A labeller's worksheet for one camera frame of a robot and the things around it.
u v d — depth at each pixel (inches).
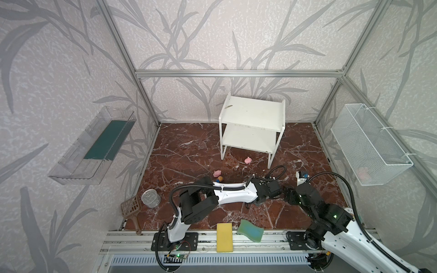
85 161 24.9
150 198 31.7
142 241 29.7
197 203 18.4
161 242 27.8
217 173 37.0
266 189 25.9
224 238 29.3
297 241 28.9
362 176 28.9
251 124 29.7
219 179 36.0
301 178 26.7
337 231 20.1
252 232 29.6
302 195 22.7
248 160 39.0
